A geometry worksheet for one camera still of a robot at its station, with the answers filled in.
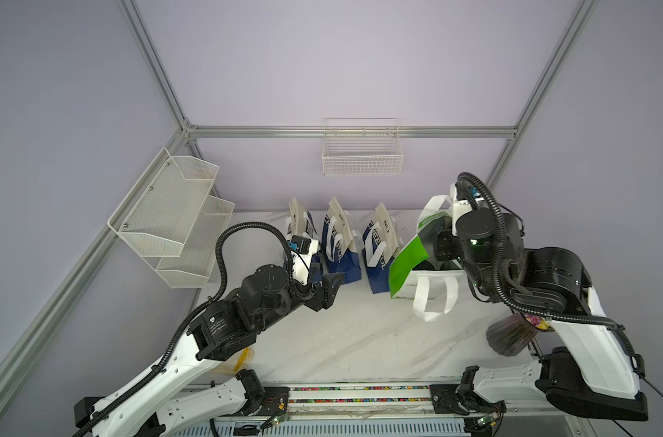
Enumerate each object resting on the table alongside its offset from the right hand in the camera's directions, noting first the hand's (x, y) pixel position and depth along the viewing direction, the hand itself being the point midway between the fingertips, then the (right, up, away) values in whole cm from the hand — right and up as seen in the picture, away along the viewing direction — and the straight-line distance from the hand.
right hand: (445, 226), depth 56 cm
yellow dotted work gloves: (-51, -38, +24) cm, 68 cm away
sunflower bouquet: (+26, -30, +19) cm, 44 cm away
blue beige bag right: (-10, -6, +25) cm, 28 cm away
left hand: (-25, -11, +5) cm, 28 cm away
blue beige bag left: (-36, +2, +34) cm, 50 cm away
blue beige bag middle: (-22, -4, +27) cm, 35 cm away
